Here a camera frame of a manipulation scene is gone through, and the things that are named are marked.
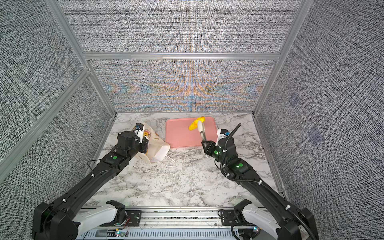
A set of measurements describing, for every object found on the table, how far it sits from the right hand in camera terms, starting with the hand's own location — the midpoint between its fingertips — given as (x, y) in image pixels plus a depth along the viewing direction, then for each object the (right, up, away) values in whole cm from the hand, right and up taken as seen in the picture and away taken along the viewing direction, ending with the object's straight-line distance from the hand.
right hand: (201, 142), depth 77 cm
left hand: (-30, +2, +5) cm, 31 cm away
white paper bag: (-27, -6, +20) cm, 35 cm away
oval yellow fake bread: (-4, +9, +9) cm, 13 cm away
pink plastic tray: (-14, +2, +31) cm, 34 cm away
